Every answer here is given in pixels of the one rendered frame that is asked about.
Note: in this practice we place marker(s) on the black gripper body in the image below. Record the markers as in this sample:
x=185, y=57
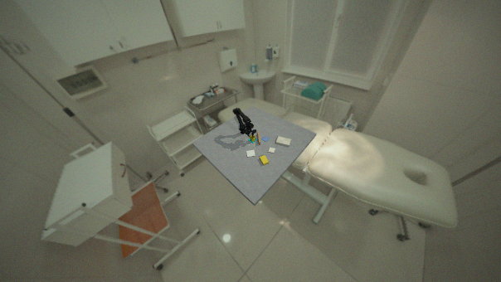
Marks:
x=253, y=131

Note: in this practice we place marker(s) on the yellow rectangular block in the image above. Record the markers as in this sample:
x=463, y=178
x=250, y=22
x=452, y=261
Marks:
x=264, y=160

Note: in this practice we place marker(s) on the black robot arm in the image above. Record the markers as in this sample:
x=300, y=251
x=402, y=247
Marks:
x=239, y=114

